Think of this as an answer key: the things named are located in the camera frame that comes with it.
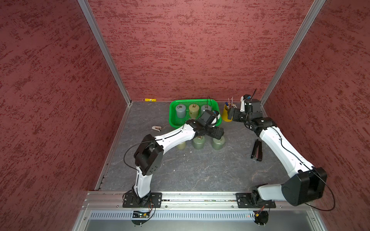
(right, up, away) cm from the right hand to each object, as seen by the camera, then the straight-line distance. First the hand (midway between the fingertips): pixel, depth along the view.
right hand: (234, 114), depth 82 cm
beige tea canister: (-31, -21, +11) cm, 39 cm away
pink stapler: (-49, -10, +21) cm, 55 cm away
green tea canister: (-21, -18, +7) cm, 28 cm away
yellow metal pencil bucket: (-8, +1, -11) cm, 14 cm away
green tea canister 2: (-8, -19, +7) cm, 22 cm away
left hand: (-11, -11, +3) cm, 16 cm away
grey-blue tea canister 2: (-14, +6, +24) cm, 28 cm away
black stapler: (+17, -24, +8) cm, 31 cm away
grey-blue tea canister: (-33, +3, +24) cm, 41 cm away
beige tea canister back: (-23, +3, +23) cm, 33 cm away
